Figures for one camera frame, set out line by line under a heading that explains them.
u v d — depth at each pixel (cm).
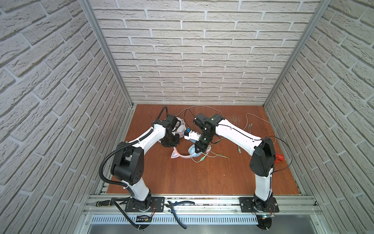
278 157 90
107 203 72
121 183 48
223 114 114
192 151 81
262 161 48
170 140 75
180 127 93
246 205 73
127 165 45
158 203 74
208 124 60
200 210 73
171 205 73
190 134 74
